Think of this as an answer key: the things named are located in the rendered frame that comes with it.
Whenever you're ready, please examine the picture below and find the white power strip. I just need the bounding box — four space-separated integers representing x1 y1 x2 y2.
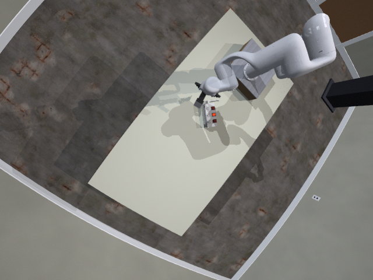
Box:
203 100 218 128

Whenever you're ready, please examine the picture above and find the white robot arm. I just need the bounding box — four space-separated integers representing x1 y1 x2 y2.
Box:
194 13 336 108

